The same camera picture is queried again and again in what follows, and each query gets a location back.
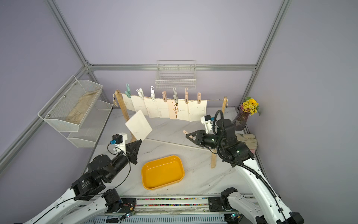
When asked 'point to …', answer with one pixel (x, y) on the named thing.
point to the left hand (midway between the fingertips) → (140, 143)
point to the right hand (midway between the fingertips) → (187, 140)
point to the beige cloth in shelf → (78, 113)
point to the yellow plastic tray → (161, 172)
